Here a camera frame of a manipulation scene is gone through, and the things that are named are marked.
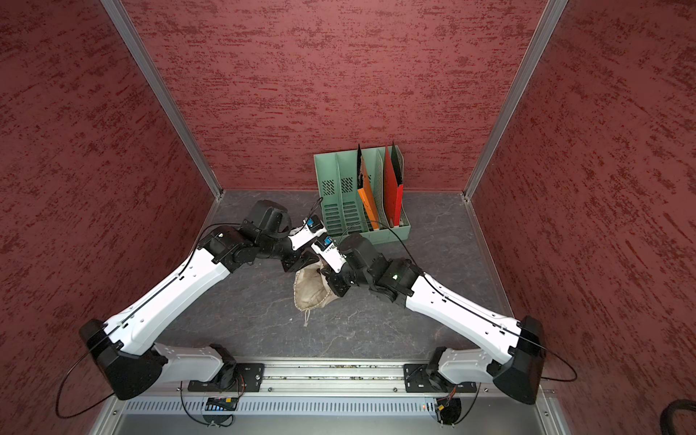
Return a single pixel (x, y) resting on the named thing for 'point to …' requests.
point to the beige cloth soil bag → (311, 290)
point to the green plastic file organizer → (342, 208)
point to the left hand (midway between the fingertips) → (309, 254)
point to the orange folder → (367, 195)
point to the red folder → (393, 194)
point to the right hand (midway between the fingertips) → (325, 275)
